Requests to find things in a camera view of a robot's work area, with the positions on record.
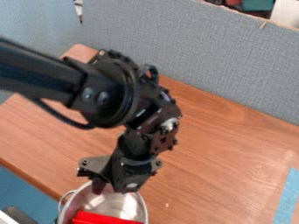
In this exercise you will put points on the metal pot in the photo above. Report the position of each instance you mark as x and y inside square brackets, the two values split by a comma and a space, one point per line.
[125, 206]

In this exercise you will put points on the red object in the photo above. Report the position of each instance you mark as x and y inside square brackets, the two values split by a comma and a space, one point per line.
[95, 218]

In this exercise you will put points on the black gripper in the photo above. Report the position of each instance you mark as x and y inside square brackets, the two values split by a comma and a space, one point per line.
[112, 170]

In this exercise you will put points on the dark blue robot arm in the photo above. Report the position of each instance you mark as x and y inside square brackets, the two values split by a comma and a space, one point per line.
[104, 93]

